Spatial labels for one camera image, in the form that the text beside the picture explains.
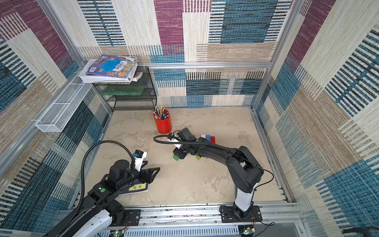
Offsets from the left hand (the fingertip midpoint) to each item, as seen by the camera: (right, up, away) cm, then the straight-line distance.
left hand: (153, 165), depth 77 cm
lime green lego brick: (+23, 0, +17) cm, 29 cm away
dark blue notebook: (-10, -13, +4) cm, 17 cm away
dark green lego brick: (+10, 0, +17) cm, 19 cm away
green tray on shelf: (-25, +43, +20) cm, 53 cm away
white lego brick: (+28, +13, +25) cm, 39 cm away
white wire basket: (-45, +25, -6) cm, 51 cm away
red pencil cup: (+1, +19, +25) cm, 32 cm away
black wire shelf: (-16, +39, +42) cm, 59 cm away
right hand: (+13, +6, +13) cm, 20 cm away
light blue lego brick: (+31, +12, +25) cm, 42 cm away
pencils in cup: (-2, +28, +23) cm, 36 cm away
